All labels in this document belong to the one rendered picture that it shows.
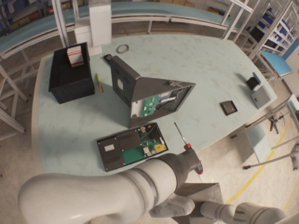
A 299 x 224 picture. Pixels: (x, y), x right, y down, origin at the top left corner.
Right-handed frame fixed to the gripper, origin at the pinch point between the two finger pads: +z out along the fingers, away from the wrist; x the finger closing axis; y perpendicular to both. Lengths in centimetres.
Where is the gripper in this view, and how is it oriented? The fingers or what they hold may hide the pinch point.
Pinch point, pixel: (197, 162)
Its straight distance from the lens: 39.3
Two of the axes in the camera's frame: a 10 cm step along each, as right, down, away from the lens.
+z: 6.2, 0.4, 7.8
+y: -4.1, -8.3, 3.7
